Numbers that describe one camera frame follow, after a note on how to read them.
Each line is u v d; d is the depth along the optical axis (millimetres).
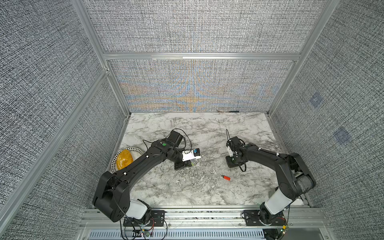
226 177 874
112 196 413
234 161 803
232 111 1211
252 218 731
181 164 702
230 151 786
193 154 688
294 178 468
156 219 734
